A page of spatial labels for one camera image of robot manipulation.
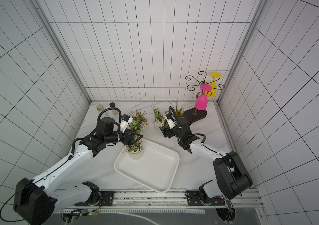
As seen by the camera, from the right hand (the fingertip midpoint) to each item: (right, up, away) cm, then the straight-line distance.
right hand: (167, 120), depth 88 cm
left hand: (-18, -8, -12) cm, 23 cm away
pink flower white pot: (-20, -17, -7) cm, 27 cm away
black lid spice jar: (-42, +11, +18) cm, 47 cm away
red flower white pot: (-2, -1, -3) cm, 3 cm away
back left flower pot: (-19, +3, +4) cm, 20 cm away
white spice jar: (-50, +9, +14) cm, 52 cm away
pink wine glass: (+23, +13, +2) cm, 26 cm away
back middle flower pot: (-6, +1, +6) cm, 9 cm away
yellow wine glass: (+26, +17, -9) cm, 32 cm away
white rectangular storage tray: (-7, -31, -1) cm, 31 cm away
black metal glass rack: (+26, +5, +19) cm, 33 cm away
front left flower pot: (-20, -3, -3) cm, 20 cm away
